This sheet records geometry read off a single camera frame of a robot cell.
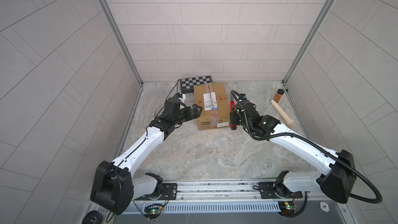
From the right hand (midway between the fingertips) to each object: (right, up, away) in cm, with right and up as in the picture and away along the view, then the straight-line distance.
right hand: (229, 114), depth 79 cm
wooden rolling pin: (+39, -7, +12) cm, 41 cm away
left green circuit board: (-35, -40, -13) cm, 54 cm away
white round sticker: (+41, -39, -11) cm, 58 cm away
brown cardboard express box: (-8, +8, +13) cm, 17 cm away
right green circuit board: (+24, -40, -11) cm, 48 cm away
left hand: (-15, +3, +1) cm, 15 cm away
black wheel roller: (-53, -35, -22) cm, 68 cm away
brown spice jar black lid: (+36, +9, +23) cm, 44 cm away
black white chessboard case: (-26, +17, +33) cm, 45 cm away
